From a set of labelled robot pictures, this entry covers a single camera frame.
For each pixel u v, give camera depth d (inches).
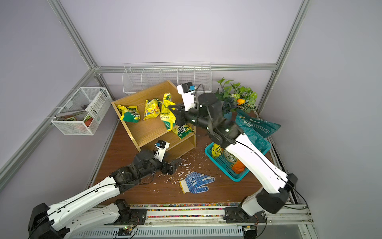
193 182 33.2
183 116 19.9
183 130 33.6
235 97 30.5
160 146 25.2
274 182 15.7
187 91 18.9
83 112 29.3
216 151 34.2
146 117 28.2
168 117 24.8
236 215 29.0
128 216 26.4
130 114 25.6
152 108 28.5
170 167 25.8
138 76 37.8
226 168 35.8
